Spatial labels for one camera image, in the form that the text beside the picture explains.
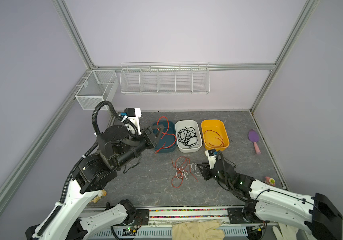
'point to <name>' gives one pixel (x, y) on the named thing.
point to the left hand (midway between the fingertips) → (164, 130)
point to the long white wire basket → (165, 78)
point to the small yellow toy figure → (100, 194)
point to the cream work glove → (197, 230)
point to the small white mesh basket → (100, 85)
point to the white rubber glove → (288, 232)
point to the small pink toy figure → (271, 181)
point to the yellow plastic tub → (215, 134)
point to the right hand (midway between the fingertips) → (200, 165)
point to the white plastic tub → (182, 148)
